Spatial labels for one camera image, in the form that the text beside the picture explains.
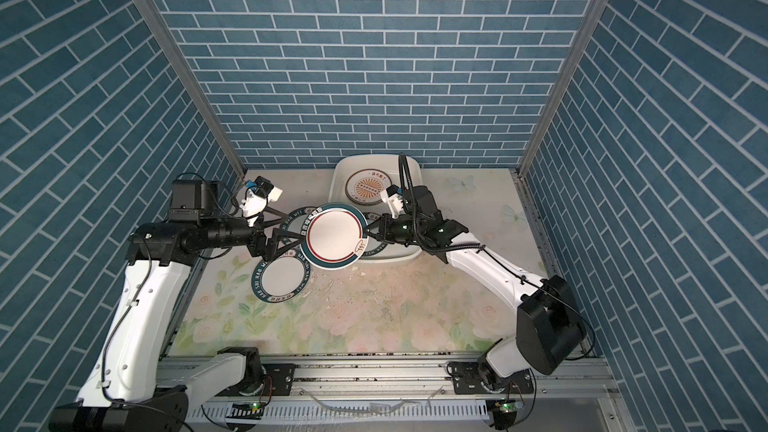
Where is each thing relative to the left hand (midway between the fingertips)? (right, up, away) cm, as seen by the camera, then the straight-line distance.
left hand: (293, 226), depth 65 cm
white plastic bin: (+3, +19, +47) cm, 51 cm away
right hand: (+14, -2, +10) cm, 17 cm away
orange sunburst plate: (+10, +11, +49) cm, 51 cm away
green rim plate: (-5, 0, +13) cm, 14 cm away
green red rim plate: (+7, -4, +11) cm, 14 cm away
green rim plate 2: (-13, -18, +26) cm, 34 cm away
